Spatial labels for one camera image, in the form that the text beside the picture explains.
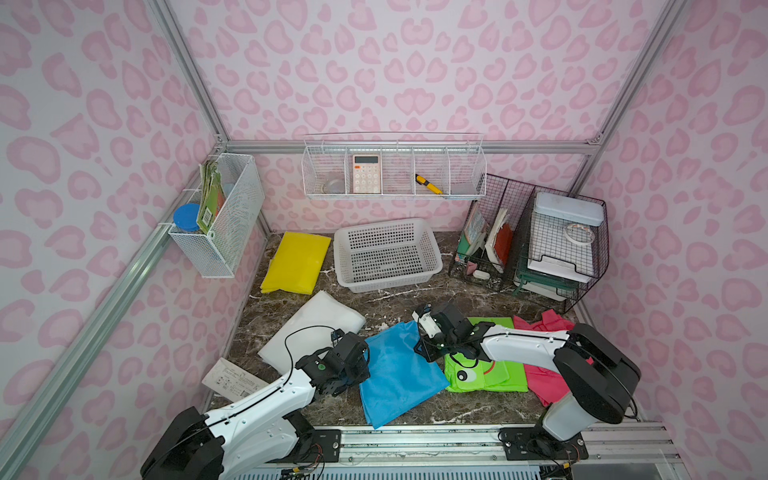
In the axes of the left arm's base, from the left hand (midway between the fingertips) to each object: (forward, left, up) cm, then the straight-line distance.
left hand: (369, 366), depth 84 cm
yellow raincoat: (+39, +29, -3) cm, 49 cm away
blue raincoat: (-4, -9, 0) cm, 9 cm away
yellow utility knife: (+51, -16, +24) cm, 59 cm away
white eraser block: (+31, -38, 0) cm, 49 cm away
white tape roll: (+31, -62, +18) cm, 72 cm away
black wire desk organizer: (+54, -51, +15) cm, 76 cm away
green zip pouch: (+25, -47, +8) cm, 54 cm away
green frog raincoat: (-2, -29, 0) cm, 30 cm away
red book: (+40, -44, +7) cm, 60 cm away
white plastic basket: (+43, -4, -3) cm, 44 cm away
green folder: (+43, -33, +2) cm, 54 cm away
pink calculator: (+49, +1, +28) cm, 57 cm away
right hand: (+5, -13, 0) cm, 14 cm away
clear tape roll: (+47, +12, +26) cm, 55 cm away
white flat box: (+25, -55, +17) cm, 63 cm away
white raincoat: (+5, +15, +13) cm, 20 cm away
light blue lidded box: (+43, -63, +20) cm, 79 cm away
